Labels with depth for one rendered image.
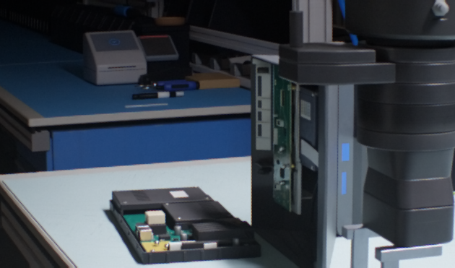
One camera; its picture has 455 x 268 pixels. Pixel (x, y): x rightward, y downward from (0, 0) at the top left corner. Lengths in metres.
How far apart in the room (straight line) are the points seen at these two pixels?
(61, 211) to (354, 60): 0.80
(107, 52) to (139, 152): 0.57
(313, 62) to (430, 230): 0.14
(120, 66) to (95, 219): 1.88
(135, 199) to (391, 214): 0.69
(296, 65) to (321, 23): 2.12
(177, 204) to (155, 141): 1.43
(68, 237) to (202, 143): 1.53
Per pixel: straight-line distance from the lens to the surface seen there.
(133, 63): 3.32
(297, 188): 1.29
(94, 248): 1.32
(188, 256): 1.26
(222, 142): 2.90
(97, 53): 3.32
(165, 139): 2.85
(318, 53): 0.76
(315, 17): 2.87
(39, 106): 2.94
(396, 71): 0.77
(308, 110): 1.23
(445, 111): 0.78
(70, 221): 1.45
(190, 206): 1.41
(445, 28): 0.77
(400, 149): 0.78
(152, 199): 1.44
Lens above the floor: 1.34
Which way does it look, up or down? 10 degrees down
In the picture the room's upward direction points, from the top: straight up
